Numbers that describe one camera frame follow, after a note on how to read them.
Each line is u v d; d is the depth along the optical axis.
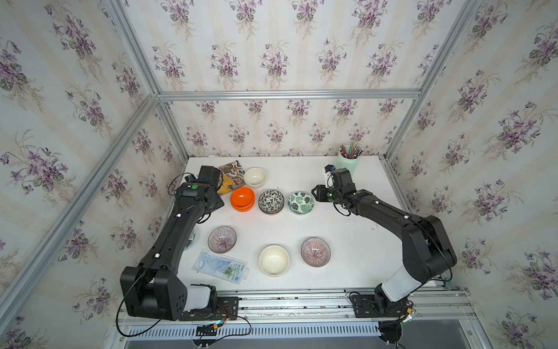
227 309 0.73
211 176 0.63
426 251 0.45
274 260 0.84
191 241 0.88
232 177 1.11
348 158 1.01
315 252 0.85
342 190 0.70
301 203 0.99
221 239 0.88
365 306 0.73
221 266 0.82
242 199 0.97
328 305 0.75
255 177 1.08
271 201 0.98
